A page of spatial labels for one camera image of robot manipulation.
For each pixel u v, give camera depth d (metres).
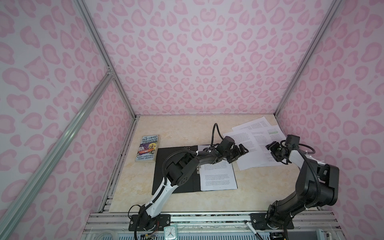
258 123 1.14
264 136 1.07
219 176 0.88
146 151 0.98
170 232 0.69
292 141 0.74
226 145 0.78
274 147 0.85
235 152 0.85
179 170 0.58
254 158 0.97
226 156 0.82
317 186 0.43
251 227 0.71
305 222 0.74
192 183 0.86
